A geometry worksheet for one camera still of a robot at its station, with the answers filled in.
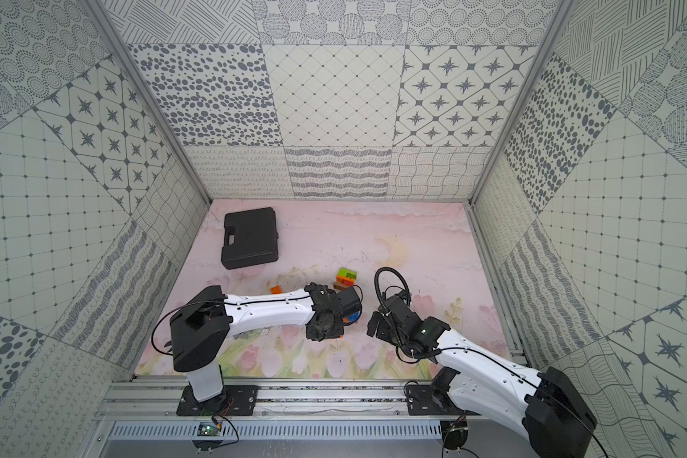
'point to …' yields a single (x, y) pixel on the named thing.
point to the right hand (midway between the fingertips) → (382, 331)
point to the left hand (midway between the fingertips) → (341, 341)
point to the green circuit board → (207, 428)
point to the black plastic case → (250, 238)
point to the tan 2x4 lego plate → (340, 285)
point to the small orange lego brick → (276, 290)
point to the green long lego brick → (342, 271)
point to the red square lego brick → (346, 282)
